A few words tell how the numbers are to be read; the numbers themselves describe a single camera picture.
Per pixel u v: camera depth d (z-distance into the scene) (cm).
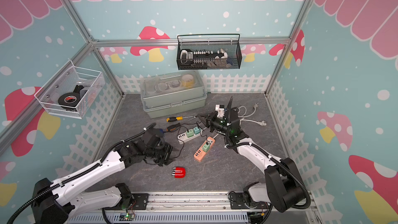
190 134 92
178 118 103
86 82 79
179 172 80
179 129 97
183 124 100
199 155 87
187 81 104
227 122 61
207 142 84
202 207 74
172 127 100
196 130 92
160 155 65
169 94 92
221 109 77
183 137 94
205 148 85
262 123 102
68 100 70
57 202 40
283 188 42
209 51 91
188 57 89
